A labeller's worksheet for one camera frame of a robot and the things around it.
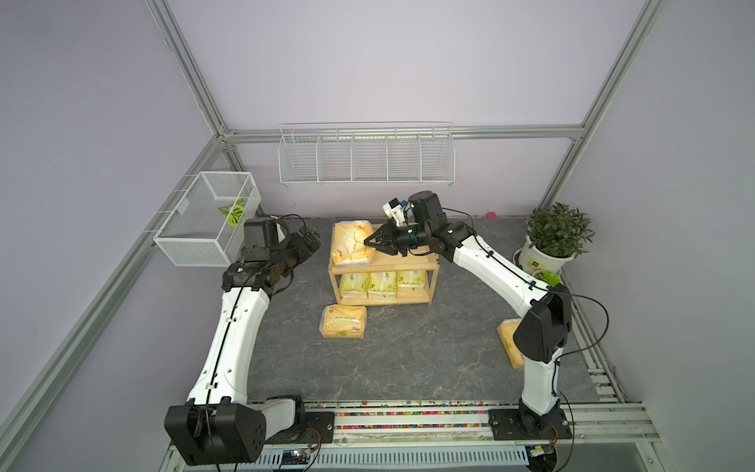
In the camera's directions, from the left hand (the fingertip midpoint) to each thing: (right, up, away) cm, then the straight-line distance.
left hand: (313, 245), depth 75 cm
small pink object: (+64, +13, +48) cm, 81 cm away
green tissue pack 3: (+27, -12, +20) cm, 35 cm away
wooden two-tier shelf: (+19, -5, +5) cm, 20 cm away
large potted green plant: (+71, +3, +14) cm, 73 cm away
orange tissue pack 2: (+4, -23, +14) cm, 27 cm away
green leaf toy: (-23, +9, +6) cm, 26 cm away
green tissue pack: (+9, -13, +19) cm, 25 cm away
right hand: (+14, +1, 0) cm, 14 cm away
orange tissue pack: (+9, -1, -1) cm, 9 cm away
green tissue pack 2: (+18, -13, +18) cm, 29 cm away
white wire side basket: (-32, +5, +7) cm, 33 cm away
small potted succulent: (+69, -10, +14) cm, 71 cm away
